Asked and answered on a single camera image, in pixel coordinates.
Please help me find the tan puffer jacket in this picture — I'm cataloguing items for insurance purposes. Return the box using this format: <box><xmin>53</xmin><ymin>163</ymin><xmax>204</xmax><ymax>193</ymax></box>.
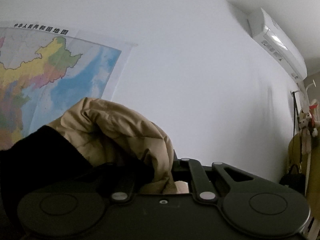
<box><xmin>0</xmin><ymin>96</ymin><xmax>189</xmax><ymax>240</ymax></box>

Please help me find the black hanging bag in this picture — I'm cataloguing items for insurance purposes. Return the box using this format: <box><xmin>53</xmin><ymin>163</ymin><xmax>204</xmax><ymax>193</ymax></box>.
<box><xmin>279</xmin><ymin>90</ymin><xmax>307</xmax><ymax>197</ymax></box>

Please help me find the plush toy with red scarf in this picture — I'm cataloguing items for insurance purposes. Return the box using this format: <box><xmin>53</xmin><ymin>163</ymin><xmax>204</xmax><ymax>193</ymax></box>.
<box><xmin>299</xmin><ymin>99</ymin><xmax>319</xmax><ymax>137</ymax></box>

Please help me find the white coat rack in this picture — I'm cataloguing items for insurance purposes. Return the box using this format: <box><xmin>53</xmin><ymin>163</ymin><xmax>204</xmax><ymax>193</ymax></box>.
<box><xmin>291</xmin><ymin>80</ymin><xmax>319</xmax><ymax>181</ymax></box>

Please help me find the white wall air conditioner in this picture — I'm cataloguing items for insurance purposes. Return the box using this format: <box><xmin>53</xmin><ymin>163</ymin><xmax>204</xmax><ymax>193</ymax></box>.
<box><xmin>248</xmin><ymin>8</ymin><xmax>307</xmax><ymax>82</ymax></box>

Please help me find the colourful wall map poster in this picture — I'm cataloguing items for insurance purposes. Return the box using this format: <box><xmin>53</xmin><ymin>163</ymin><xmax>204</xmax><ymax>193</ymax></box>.
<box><xmin>1</xmin><ymin>21</ymin><xmax>133</xmax><ymax>150</ymax></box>

